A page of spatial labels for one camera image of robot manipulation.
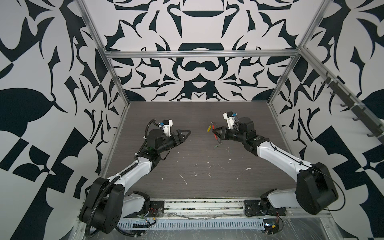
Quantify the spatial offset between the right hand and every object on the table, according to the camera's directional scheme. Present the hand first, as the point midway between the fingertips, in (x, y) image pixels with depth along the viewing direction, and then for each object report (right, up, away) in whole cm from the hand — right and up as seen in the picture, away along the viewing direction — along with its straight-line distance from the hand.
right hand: (214, 129), depth 81 cm
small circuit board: (+25, -44, -9) cm, 52 cm away
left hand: (-13, -1, -3) cm, 13 cm away
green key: (+1, -10, +6) cm, 12 cm away
